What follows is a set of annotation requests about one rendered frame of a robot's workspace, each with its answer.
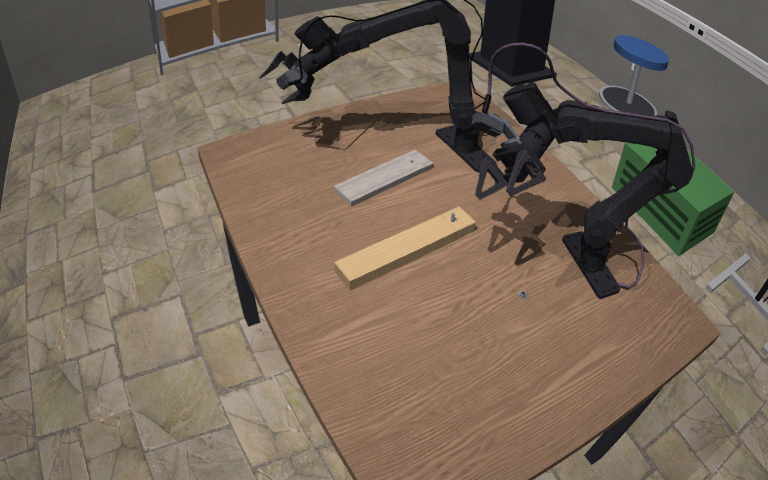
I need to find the light wooden plank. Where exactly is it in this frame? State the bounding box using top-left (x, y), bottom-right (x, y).
top-left (334, 207), bottom-right (476, 290)

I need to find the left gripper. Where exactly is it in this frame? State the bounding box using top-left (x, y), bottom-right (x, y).
top-left (475, 113), bottom-right (546, 200)

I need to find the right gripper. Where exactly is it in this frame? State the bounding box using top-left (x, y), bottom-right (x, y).
top-left (259, 50), bottom-right (324, 104)

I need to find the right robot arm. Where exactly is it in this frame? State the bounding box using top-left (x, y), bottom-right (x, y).
top-left (295, 0), bottom-right (496, 172)

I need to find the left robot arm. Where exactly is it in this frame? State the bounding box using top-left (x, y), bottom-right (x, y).
top-left (503, 82), bottom-right (693, 299)

